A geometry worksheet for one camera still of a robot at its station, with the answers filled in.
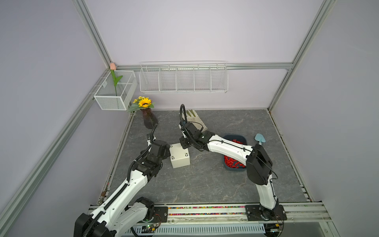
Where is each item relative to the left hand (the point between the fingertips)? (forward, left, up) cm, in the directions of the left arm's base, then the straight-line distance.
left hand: (157, 149), depth 81 cm
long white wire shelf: (+46, -17, +15) cm, 51 cm away
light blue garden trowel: (+12, -67, -14) cm, 69 cm away
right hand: (+7, -13, -2) cm, 15 cm away
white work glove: (+36, -21, -15) cm, 44 cm away
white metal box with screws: (-4, -12, -3) cm, 13 cm away
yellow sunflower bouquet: (+29, +11, +9) cm, 32 cm away
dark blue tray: (+10, -52, -10) cm, 54 cm away
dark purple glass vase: (+34, +11, -13) cm, 38 cm away
